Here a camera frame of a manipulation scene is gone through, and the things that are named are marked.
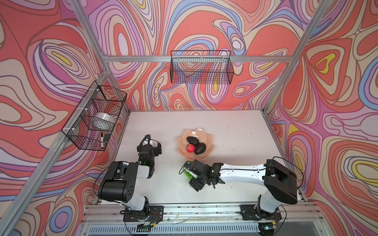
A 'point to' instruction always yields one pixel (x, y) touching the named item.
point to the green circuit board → (144, 227)
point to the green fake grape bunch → (188, 175)
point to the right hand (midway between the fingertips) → (197, 182)
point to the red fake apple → (190, 148)
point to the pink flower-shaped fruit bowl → (206, 139)
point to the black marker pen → (102, 140)
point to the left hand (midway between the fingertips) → (151, 142)
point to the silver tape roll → (106, 117)
